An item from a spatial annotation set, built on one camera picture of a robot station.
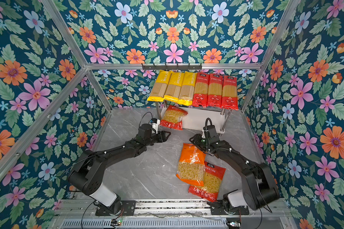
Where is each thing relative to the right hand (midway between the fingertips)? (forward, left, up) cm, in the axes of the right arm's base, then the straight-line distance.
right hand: (193, 137), depth 87 cm
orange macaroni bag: (-14, +1, -9) cm, 17 cm away
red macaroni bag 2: (-19, -12, -10) cm, 25 cm away
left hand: (+3, +16, +2) cm, 16 cm away
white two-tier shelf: (+24, -4, -7) cm, 26 cm away
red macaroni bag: (+17, +15, -1) cm, 23 cm away
